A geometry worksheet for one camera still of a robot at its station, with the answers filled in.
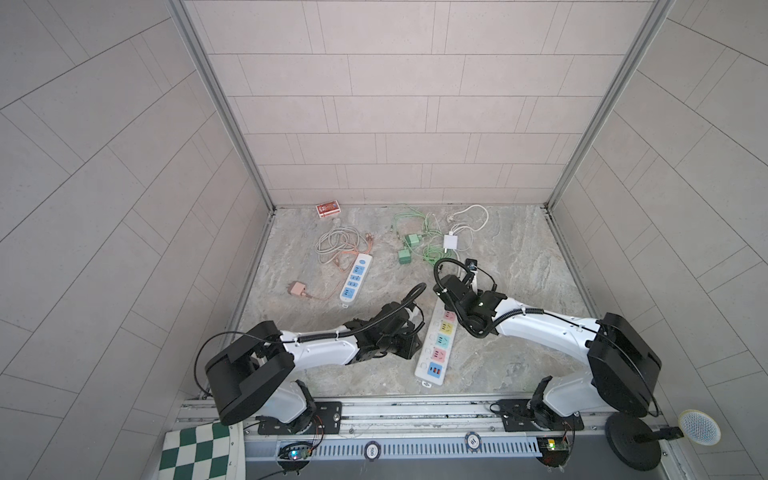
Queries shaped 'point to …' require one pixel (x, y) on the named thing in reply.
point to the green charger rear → (411, 239)
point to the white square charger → (450, 242)
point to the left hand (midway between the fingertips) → (427, 345)
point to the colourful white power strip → (437, 346)
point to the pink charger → (296, 288)
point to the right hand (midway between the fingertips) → (453, 295)
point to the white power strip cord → (462, 226)
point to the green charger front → (405, 256)
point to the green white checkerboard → (208, 451)
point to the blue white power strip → (355, 277)
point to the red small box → (328, 209)
